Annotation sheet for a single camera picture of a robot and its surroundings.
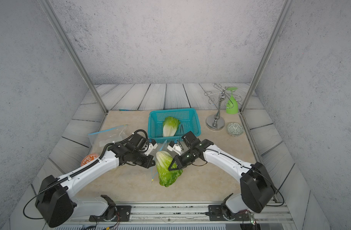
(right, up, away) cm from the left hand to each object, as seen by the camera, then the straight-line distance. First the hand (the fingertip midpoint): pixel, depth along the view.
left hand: (157, 164), depth 78 cm
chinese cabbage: (+6, +20, +22) cm, 30 cm away
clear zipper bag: (-1, -4, -4) cm, 6 cm away
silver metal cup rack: (+40, +22, +33) cm, 57 cm away
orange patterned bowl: (-44, +1, +11) cm, 45 cm away
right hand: (+8, -1, -5) cm, 10 cm away
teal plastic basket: (+20, +25, +36) cm, 48 cm away
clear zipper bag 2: (-46, +10, +28) cm, 55 cm away
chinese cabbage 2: (+6, -4, -7) cm, 10 cm away
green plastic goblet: (+44, +34, +9) cm, 56 cm away
